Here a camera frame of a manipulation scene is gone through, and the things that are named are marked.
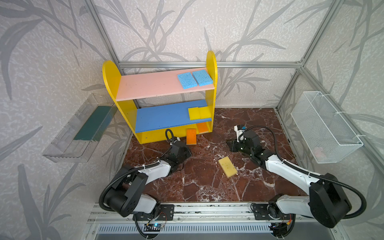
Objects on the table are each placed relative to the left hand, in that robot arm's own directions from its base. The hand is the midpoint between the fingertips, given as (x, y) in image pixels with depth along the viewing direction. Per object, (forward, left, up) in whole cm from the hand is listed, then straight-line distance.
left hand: (193, 144), depth 91 cm
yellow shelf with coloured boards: (+43, +16, -4) cm, 46 cm away
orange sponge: (+10, +2, -6) cm, 12 cm away
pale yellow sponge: (-12, -21, -6) cm, 25 cm away
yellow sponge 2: (+18, 0, +8) cm, 20 cm away
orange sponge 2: (+18, -6, -6) cm, 20 cm away
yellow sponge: (+19, -7, +8) cm, 22 cm away
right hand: (+1, -19, +8) cm, 21 cm away
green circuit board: (-41, +15, -6) cm, 44 cm away
